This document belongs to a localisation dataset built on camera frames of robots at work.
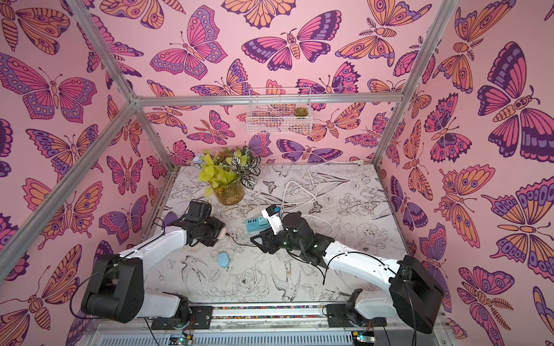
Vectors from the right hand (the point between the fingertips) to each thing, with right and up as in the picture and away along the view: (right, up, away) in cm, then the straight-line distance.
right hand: (256, 234), depth 75 cm
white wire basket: (+6, +50, +31) cm, 59 cm away
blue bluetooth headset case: (-15, -13, +13) cm, 23 cm away
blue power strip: (-2, 0, +18) cm, 18 cm away
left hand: (-14, 0, +17) cm, 22 cm away
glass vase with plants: (-14, +23, +17) cm, 32 cm away
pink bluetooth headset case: (-15, -2, +12) cm, 19 cm away
